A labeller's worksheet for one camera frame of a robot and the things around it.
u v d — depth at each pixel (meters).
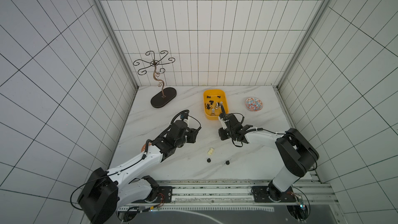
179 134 0.61
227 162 0.83
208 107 1.07
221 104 1.07
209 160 0.83
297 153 0.46
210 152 0.86
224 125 0.76
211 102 1.09
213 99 1.11
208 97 1.13
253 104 1.07
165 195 0.72
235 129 0.72
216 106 1.04
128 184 0.46
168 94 1.13
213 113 1.01
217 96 1.14
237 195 0.74
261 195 0.71
